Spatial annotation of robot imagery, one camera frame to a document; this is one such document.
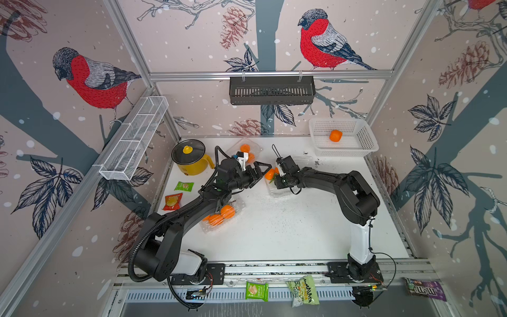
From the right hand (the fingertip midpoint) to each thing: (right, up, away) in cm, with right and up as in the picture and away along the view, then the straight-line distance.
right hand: (278, 179), depth 101 cm
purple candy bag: (+48, -35, -31) cm, 67 cm away
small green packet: (-48, -3, -3) cm, 48 cm away
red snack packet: (-51, -9, -9) cm, 53 cm away
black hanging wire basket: (-3, +48, +3) cm, 48 cm away
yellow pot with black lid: (-44, +12, -5) cm, 46 cm away
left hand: (-5, +8, -23) cm, 24 cm away
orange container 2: (-23, -11, -18) cm, 32 cm away
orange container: (-4, +4, -3) cm, 6 cm away
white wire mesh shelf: (-61, +20, -22) cm, 68 cm away
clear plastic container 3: (-2, -5, -6) cm, 8 cm away
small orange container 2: (-14, +11, +6) cm, 19 cm away
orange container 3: (-28, -14, -21) cm, 38 cm away
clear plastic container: (-21, -10, -7) cm, 24 cm away
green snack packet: (-11, -36, -31) cm, 49 cm away
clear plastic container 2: (-12, +16, +7) cm, 22 cm away
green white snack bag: (+6, -36, -32) cm, 48 cm away
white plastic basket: (+51, +23, +17) cm, 58 cm away
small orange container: (-18, +17, +13) cm, 28 cm away
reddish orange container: (+35, +24, +13) cm, 45 cm away
